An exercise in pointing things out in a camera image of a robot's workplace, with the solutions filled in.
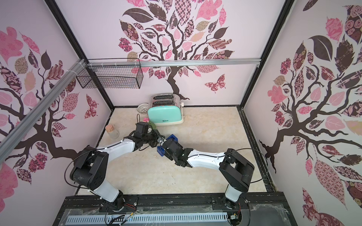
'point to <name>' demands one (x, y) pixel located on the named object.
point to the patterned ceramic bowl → (143, 108)
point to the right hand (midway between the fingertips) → (169, 144)
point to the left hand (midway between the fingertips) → (166, 137)
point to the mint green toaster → (165, 109)
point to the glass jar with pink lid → (112, 133)
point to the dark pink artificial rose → (147, 120)
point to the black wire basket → (111, 76)
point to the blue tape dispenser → (161, 150)
